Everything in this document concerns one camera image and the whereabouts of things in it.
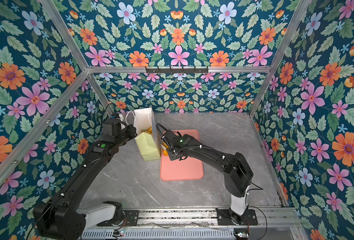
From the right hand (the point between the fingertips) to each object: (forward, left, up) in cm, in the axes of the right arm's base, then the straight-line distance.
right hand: (174, 152), depth 84 cm
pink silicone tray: (-5, -6, -12) cm, 14 cm away
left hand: (+8, +18, +16) cm, 26 cm away
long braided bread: (-7, +2, +17) cm, 19 cm away
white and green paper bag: (+2, +13, +10) cm, 17 cm away
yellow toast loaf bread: (+19, +18, -2) cm, 26 cm away
